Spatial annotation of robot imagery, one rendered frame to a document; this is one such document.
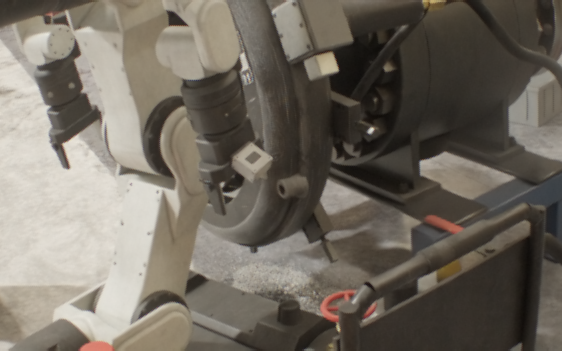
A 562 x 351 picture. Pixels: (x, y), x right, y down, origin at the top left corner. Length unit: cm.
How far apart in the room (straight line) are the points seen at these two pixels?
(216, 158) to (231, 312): 51
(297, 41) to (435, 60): 48
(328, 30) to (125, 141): 39
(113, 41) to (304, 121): 39
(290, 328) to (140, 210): 36
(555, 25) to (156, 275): 133
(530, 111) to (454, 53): 134
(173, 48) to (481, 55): 91
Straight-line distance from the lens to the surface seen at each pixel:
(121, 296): 140
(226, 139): 116
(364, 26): 137
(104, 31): 126
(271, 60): 137
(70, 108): 150
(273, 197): 148
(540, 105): 306
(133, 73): 127
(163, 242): 137
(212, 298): 165
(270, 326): 149
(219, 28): 108
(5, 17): 113
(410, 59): 166
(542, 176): 196
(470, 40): 179
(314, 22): 129
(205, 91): 111
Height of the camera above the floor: 103
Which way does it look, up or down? 23 degrees down
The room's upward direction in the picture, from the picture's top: 6 degrees counter-clockwise
